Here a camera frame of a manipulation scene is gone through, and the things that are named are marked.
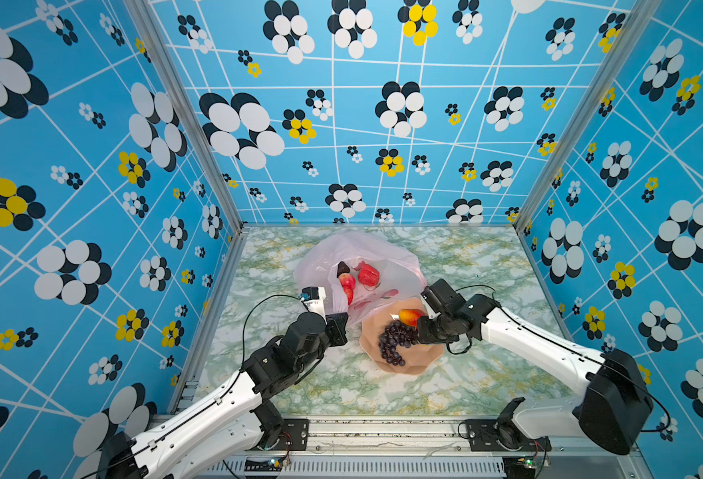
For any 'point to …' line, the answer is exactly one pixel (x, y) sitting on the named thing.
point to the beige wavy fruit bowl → (419, 356)
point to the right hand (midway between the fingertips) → (421, 335)
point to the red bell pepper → (367, 275)
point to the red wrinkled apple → (350, 294)
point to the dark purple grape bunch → (394, 335)
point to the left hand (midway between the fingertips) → (353, 316)
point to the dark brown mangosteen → (343, 267)
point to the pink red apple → (348, 281)
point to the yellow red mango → (409, 316)
